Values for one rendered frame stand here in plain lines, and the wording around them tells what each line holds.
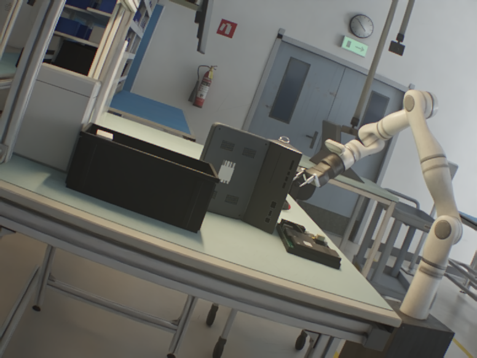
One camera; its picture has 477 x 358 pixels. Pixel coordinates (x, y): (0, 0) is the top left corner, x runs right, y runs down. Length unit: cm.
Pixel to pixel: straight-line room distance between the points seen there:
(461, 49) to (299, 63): 231
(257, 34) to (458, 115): 288
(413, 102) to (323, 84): 643
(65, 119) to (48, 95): 7
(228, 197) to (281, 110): 682
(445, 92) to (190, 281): 792
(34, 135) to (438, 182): 122
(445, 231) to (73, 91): 116
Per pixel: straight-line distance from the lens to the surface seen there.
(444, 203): 215
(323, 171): 230
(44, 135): 154
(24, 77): 144
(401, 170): 891
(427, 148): 213
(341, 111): 865
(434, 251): 208
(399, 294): 563
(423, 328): 205
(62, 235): 128
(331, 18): 855
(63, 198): 131
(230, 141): 166
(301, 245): 157
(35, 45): 143
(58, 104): 153
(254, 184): 172
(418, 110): 216
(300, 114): 854
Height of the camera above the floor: 130
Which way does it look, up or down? 8 degrees down
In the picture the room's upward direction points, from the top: 20 degrees clockwise
